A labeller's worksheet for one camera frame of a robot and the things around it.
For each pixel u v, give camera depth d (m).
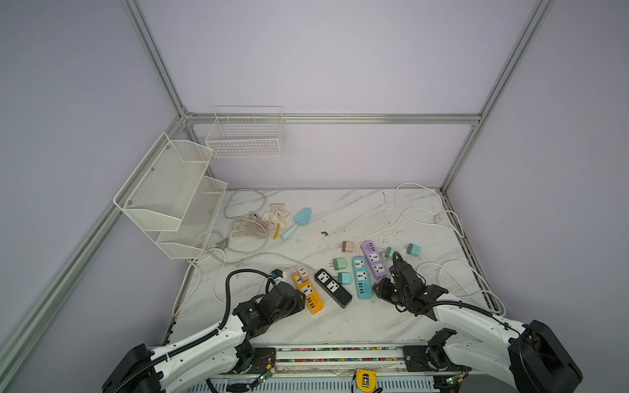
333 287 0.86
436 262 0.96
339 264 0.93
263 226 1.04
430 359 0.66
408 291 0.66
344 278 0.90
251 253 0.99
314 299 0.84
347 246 0.98
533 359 0.41
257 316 0.59
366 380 0.69
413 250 0.98
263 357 0.74
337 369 0.73
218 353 0.51
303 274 0.85
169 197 0.82
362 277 0.88
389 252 0.98
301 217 1.11
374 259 0.93
